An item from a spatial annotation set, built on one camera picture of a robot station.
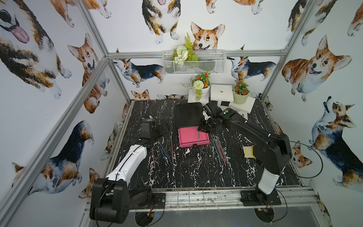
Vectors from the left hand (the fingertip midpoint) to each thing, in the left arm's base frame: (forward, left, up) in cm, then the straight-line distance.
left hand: (163, 124), depth 87 cm
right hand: (-5, -19, +2) cm, 20 cm away
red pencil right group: (-13, -36, -15) cm, 41 cm away
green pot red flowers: (+16, -49, +10) cm, 53 cm away
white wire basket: (+34, -30, +20) cm, 50 cm away
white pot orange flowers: (+19, -24, +16) cm, 34 cm away
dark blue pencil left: (-11, +1, -16) cm, 19 cm away
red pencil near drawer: (-10, -4, -16) cm, 19 cm away
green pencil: (-11, -34, -16) cm, 39 cm away
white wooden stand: (+20, -40, +6) cm, 45 cm away
